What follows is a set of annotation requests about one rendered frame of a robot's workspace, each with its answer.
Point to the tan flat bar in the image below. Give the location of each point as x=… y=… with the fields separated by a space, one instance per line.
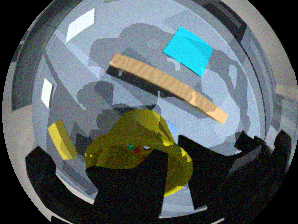
x=167 y=84

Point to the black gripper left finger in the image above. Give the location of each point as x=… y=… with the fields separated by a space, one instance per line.
x=146 y=180

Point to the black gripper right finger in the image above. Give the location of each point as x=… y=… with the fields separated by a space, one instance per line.
x=211 y=169

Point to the yellow block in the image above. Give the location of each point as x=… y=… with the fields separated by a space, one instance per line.
x=61 y=140

